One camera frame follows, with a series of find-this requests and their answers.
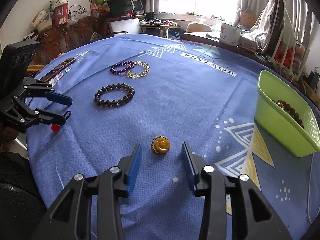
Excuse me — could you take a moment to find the person's dark clothing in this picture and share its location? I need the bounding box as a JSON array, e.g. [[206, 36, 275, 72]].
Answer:
[[0, 130, 48, 240]]

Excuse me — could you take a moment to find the green plastic basket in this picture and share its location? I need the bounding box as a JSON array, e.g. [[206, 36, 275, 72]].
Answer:
[[254, 69, 320, 158]]

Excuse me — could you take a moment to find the printed blue tablecloth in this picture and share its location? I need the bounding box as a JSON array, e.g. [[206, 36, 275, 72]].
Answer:
[[25, 33, 318, 240]]

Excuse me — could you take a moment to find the yellow crystal bead bracelet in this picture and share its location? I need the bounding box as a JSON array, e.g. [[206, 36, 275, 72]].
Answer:
[[126, 60, 150, 79]]

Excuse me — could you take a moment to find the cardboard box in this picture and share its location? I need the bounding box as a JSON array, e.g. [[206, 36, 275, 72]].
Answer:
[[239, 11, 258, 27]]

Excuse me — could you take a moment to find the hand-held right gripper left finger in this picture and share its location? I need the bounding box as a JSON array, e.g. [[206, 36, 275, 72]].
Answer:
[[37, 144, 143, 240]]

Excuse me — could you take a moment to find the white enamel mug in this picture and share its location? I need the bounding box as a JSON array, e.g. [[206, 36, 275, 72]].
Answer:
[[219, 23, 242, 47]]

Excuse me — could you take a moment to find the clear plastic bag bundle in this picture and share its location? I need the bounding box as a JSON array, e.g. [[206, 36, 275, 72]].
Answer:
[[239, 29, 269, 52]]

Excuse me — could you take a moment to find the dark wooden desk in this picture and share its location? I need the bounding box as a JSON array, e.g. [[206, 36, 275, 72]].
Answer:
[[180, 31, 275, 68]]

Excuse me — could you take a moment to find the purple bead bracelet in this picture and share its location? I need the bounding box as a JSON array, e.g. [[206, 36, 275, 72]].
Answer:
[[110, 60, 135, 76]]

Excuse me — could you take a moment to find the dark flat box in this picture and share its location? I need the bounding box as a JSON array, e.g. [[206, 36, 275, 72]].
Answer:
[[39, 58, 75, 80]]

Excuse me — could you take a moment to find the brown carved wooden furniture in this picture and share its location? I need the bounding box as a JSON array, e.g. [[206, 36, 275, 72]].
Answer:
[[32, 16, 110, 60]]

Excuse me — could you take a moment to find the dark duffel bag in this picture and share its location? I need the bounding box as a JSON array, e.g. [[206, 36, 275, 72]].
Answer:
[[107, 0, 145, 14]]

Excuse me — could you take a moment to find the red and white carton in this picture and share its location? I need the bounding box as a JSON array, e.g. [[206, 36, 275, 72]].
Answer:
[[50, 0, 69, 25]]

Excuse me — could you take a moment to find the amber flower ring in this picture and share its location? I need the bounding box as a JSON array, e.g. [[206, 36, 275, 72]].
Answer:
[[151, 135, 171, 154]]

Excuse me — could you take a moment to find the wooden armchair with white cushion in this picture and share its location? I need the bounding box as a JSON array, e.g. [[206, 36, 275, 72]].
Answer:
[[109, 17, 142, 37]]

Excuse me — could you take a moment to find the black power adapter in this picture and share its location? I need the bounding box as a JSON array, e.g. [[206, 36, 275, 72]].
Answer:
[[307, 70, 320, 90]]

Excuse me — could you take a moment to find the cream plastic chair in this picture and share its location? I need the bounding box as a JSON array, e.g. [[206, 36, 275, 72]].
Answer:
[[186, 17, 213, 33]]

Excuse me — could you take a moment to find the large brown bead bracelet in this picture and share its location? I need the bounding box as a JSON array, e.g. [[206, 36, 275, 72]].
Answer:
[[271, 99, 305, 129]]

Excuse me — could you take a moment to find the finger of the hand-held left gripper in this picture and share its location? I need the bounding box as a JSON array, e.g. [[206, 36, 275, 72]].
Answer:
[[11, 99, 72, 133], [15, 78, 73, 107]]

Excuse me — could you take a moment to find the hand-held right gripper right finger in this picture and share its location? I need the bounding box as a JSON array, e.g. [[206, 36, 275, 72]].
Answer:
[[181, 141, 293, 240]]

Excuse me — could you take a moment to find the white wire rack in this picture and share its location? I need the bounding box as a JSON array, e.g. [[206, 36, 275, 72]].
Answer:
[[269, 37, 307, 82]]

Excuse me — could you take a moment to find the small wooden table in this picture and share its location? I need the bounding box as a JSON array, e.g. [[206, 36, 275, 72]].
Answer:
[[140, 20, 183, 37]]

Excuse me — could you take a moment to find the dark smoky bead bracelet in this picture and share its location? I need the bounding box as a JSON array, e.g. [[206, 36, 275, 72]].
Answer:
[[94, 83, 135, 107]]

